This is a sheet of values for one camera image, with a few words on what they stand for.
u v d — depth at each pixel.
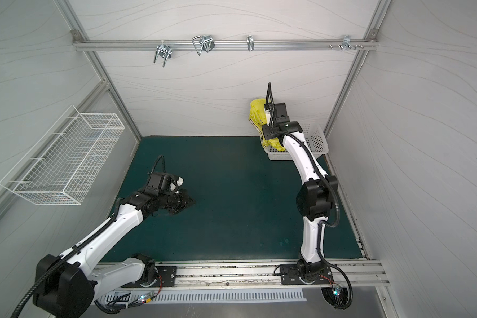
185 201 0.70
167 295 0.70
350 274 0.77
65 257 0.40
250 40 0.72
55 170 0.66
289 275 0.73
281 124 0.64
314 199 0.52
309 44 1.50
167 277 0.73
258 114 0.88
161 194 0.63
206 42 0.76
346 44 0.77
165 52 0.79
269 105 0.77
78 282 0.38
